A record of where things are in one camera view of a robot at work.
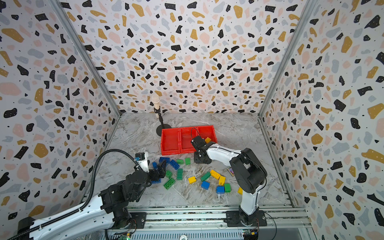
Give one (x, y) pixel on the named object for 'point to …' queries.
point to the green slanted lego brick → (206, 176)
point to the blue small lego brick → (205, 185)
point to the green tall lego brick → (179, 174)
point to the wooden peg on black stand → (156, 99)
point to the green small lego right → (227, 187)
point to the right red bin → (206, 131)
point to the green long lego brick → (169, 183)
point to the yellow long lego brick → (215, 174)
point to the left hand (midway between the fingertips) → (161, 160)
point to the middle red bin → (187, 134)
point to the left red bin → (170, 141)
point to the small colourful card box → (231, 171)
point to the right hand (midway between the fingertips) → (198, 157)
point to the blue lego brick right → (220, 190)
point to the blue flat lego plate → (167, 160)
